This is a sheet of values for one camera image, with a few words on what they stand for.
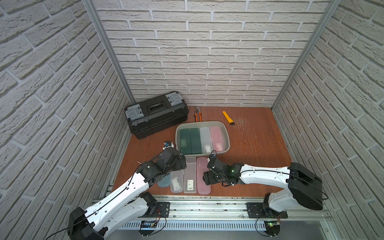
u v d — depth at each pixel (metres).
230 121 1.10
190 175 0.84
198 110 1.18
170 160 0.57
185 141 0.97
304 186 0.43
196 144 0.97
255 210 0.74
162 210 0.73
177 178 0.83
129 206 0.57
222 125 1.03
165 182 0.80
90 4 0.69
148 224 0.73
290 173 0.46
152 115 0.92
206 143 0.97
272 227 0.71
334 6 0.69
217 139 1.00
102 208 0.42
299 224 0.71
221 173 0.63
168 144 0.69
